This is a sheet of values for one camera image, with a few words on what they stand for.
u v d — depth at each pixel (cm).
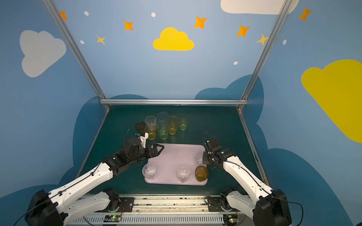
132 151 61
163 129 102
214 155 63
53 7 69
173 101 90
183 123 105
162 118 98
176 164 93
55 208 39
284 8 70
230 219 71
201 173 84
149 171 85
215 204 74
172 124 100
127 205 74
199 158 91
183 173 85
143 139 72
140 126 100
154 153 69
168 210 73
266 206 39
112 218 71
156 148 70
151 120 107
